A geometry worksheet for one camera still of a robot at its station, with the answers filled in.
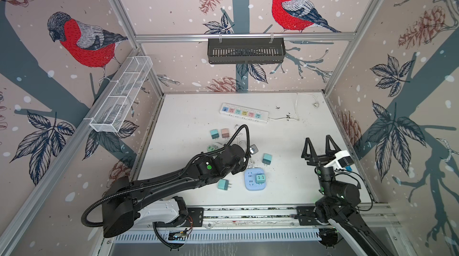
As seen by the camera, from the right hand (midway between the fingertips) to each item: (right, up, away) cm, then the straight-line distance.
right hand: (316, 140), depth 65 cm
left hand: (-27, -8, +10) cm, 30 cm away
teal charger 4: (-36, -23, +15) cm, 45 cm away
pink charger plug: (-36, -2, +33) cm, 49 cm away
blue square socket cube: (-23, -22, +16) cm, 36 cm away
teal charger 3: (-14, -14, +24) cm, 31 cm away
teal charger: (-42, -3, +33) cm, 53 cm away
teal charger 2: (-19, -19, +12) cm, 30 cm away
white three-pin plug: (+22, +14, +47) cm, 54 cm away
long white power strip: (-25, +9, +42) cm, 49 cm away
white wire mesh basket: (-82, +19, +13) cm, 85 cm away
